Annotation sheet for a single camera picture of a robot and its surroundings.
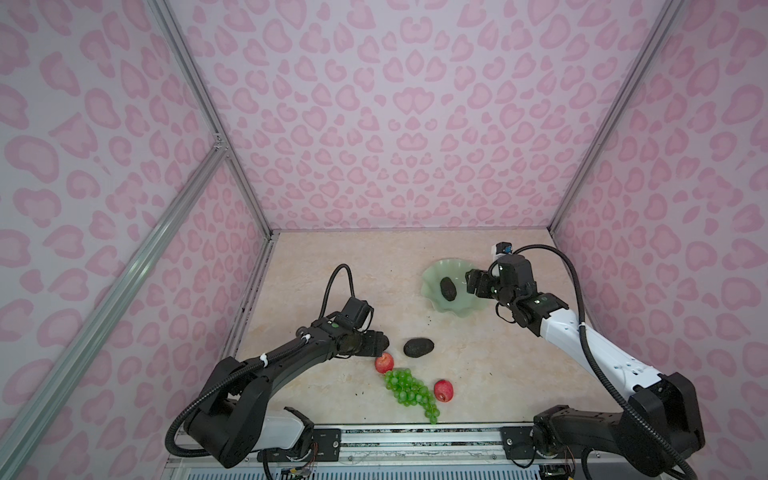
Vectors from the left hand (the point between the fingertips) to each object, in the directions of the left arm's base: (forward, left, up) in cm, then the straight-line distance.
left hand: (374, 341), depth 86 cm
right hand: (+13, -30, +14) cm, 36 cm away
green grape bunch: (-14, -10, -1) cm, 17 cm away
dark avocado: (+19, -24, -2) cm, 30 cm away
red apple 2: (-14, -18, -1) cm, 23 cm away
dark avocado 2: (-2, -12, 0) cm, 13 cm away
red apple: (-6, -3, 0) cm, 7 cm away
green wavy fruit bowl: (+13, -29, -3) cm, 32 cm away
